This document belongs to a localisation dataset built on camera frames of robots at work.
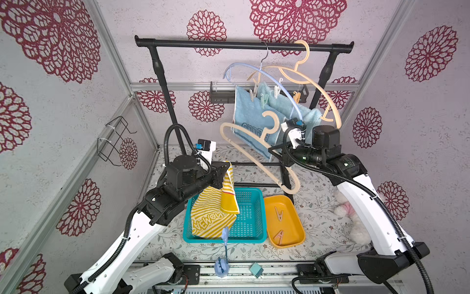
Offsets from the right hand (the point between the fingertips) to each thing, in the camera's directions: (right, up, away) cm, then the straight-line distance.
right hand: (270, 147), depth 64 cm
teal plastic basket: (-6, -36, +23) cm, 43 cm away
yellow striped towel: (-22, -26, +18) cm, 39 cm away
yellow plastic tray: (+11, -35, +22) cm, 43 cm away
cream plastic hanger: (+20, -18, +38) cm, 47 cm away
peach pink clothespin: (+9, -31, +24) cm, 41 cm away
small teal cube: (-4, -49, +10) cm, 50 cm away
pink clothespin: (+8, -39, +19) cm, 44 cm away
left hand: (-15, -7, -3) cm, 17 cm away
